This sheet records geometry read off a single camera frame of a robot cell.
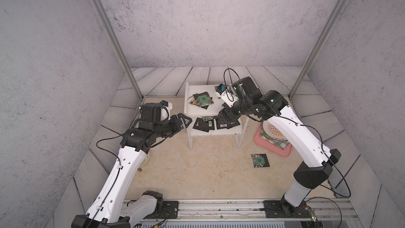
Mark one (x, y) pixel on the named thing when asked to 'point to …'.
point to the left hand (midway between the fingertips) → (190, 122)
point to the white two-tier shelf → (193, 111)
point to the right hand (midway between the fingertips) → (224, 110)
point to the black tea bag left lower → (203, 125)
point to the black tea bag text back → (221, 124)
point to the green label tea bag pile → (202, 100)
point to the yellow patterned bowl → (145, 161)
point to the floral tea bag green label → (260, 160)
